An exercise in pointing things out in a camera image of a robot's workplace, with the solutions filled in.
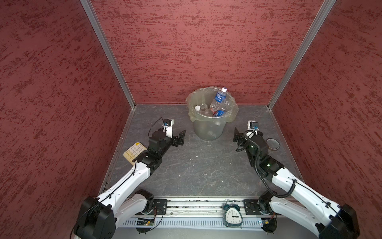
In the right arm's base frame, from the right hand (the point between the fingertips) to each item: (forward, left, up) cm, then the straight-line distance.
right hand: (242, 131), depth 77 cm
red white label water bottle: (+19, +23, 0) cm, 30 cm away
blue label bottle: (+16, +6, +3) cm, 17 cm away
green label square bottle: (+25, +19, -6) cm, 32 cm away
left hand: (+3, +35, -2) cm, 35 cm away
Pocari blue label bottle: (+20, +10, +2) cm, 22 cm away
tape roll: (+4, -28, -23) cm, 36 cm away
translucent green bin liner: (+28, +17, +1) cm, 33 cm away
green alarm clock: (-36, +9, -18) cm, 41 cm away
